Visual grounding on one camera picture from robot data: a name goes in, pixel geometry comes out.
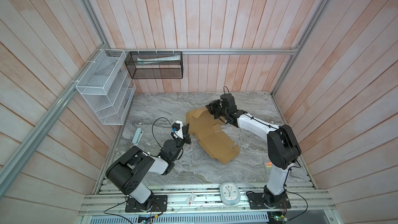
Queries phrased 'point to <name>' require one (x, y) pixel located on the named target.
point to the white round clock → (230, 193)
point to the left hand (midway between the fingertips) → (189, 125)
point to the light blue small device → (137, 136)
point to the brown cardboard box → (217, 145)
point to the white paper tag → (190, 198)
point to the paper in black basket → (147, 60)
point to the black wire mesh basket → (155, 65)
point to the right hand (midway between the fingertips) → (203, 103)
